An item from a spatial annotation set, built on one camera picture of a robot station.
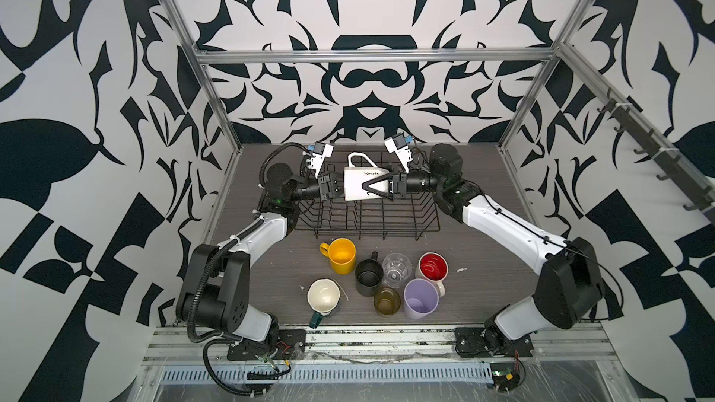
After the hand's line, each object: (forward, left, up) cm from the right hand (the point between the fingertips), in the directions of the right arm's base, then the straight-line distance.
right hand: (367, 184), depth 67 cm
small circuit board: (-36, -34, -34) cm, 60 cm away
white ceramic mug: (0, +3, +3) cm, 4 cm away
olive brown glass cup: (-18, -5, -33) cm, 38 cm away
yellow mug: (-4, +8, -31) cm, 32 cm away
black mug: (-11, 0, -32) cm, 33 cm away
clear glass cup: (-8, -9, -33) cm, 35 cm away
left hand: (+3, +1, -1) cm, 4 cm away
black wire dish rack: (+10, -13, -33) cm, 37 cm away
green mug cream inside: (-17, +13, -31) cm, 38 cm away
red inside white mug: (-9, -20, -31) cm, 38 cm away
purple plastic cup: (-17, -15, -31) cm, 39 cm away
